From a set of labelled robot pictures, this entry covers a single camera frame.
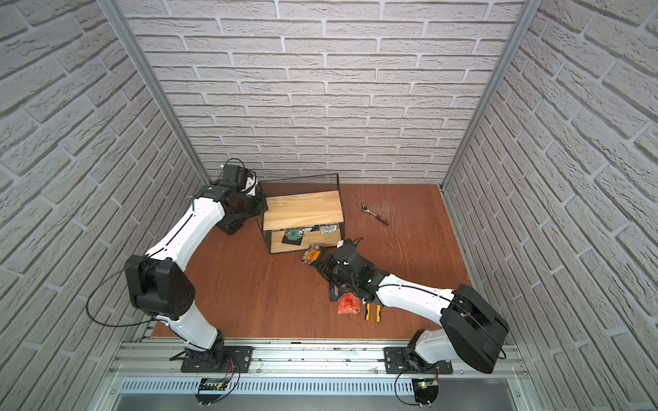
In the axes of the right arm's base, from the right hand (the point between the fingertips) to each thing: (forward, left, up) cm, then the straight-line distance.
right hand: (314, 264), depth 80 cm
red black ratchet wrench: (+31, -22, -11) cm, 40 cm away
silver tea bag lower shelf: (+20, -5, -9) cm, 23 cm away
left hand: (+20, +14, +9) cm, 26 cm away
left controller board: (-30, +31, -14) cm, 45 cm away
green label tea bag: (+19, +9, -11) cm, 23 cm away
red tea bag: (-9, -11, -11) cm, 18 cm away
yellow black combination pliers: (-13, -17, -11) cm, 24 cm away
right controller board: (-34, -30, -12) cm, 47 cm away
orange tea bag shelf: (+5, +1, -2) cm, 5 cm away
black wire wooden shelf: (+20, +4, +2) cm, 20 cm away
